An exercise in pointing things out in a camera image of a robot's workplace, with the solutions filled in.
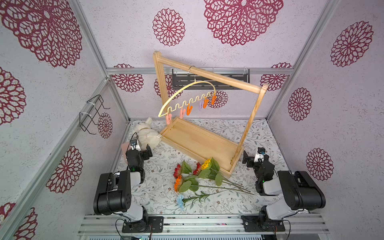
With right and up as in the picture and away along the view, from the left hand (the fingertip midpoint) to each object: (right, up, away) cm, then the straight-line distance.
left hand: (141, 146), depth 93 cm
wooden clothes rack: (+43, -4, +7) cm, 44 cm away
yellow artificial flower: (+43, -12, -7) cm, 45 cm away
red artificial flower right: (+39, -15, -7) cm, 42 cm away
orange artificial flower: (+25, -21, -14) cm, 36 cm away
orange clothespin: (+30, +21, -13) cm, 39 cm away
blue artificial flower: (+26, -26, -16) cm, 40 cm away
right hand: (+69, -1, -4) cm, 69 cm away
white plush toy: (+3, +7, +2) cm, 8 cm away
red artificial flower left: (+24, -13, -8) cm, 28 cm away
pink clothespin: (+27, +19, -17) cm, 37 cm away
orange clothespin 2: (+40, +27, -6) cm, 48 cm away
